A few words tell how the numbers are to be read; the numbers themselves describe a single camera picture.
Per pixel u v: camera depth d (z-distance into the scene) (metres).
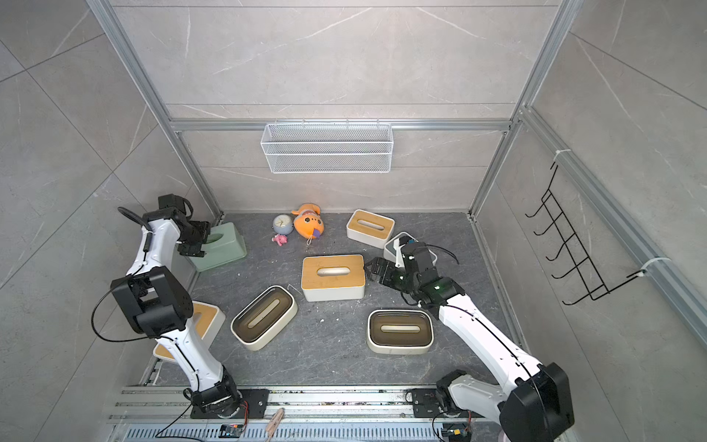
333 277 0.88
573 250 0.68
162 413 0.74
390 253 1.00
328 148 1.01
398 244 0.73
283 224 1.10
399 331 0.80
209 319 0.83
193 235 0.77
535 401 0.38
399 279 0.67
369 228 1.08
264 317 0.84
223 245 0.99
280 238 1.08
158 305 0.52
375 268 0.69
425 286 0.58
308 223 1.05
